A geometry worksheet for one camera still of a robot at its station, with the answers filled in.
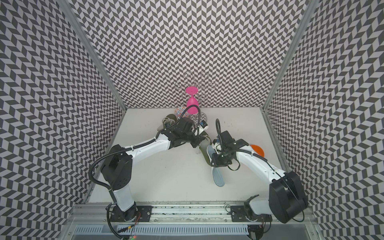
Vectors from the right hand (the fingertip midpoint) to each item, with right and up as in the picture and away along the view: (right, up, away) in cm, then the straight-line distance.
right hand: (214, 167), depth 80 cm
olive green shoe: (-3, +12, +7) cm, 14 cm away
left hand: (-6, +15, +5) cm, 17 cm away
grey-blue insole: (+1, -4, -3) cm, 5 cm away
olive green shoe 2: (-29, +25, +19) cm, 43 cm away
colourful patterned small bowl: (-24, +33, +35) cm, 54 cm away
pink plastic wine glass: (-13, +37, +11) cm, 41 cm away
